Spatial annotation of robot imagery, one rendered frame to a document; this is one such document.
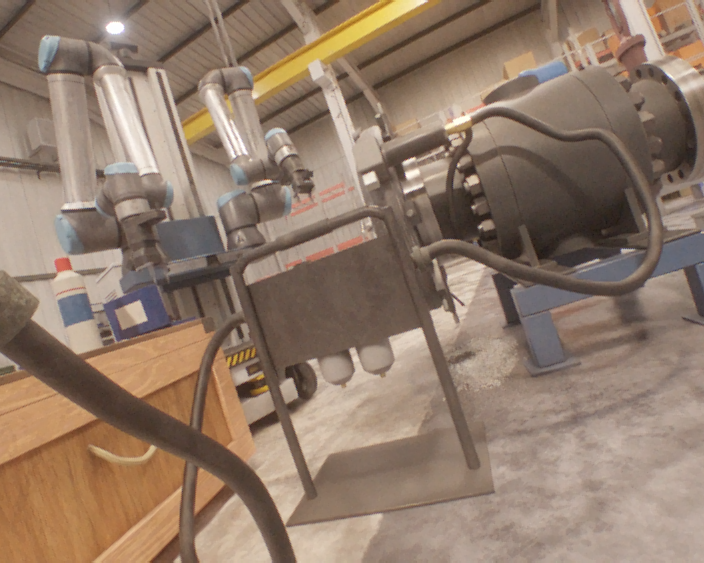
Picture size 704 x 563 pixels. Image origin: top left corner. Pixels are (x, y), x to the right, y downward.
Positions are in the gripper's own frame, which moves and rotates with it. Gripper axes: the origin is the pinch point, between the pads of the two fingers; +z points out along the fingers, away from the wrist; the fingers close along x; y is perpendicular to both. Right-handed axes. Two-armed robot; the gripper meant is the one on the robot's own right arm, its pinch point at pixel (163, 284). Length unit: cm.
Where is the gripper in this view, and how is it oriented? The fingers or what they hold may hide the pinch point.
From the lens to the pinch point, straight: 122.6
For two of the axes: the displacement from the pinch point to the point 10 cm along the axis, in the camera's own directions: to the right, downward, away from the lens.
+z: 3.2, 9.5, -0.4
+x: -2.7, 0.5, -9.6
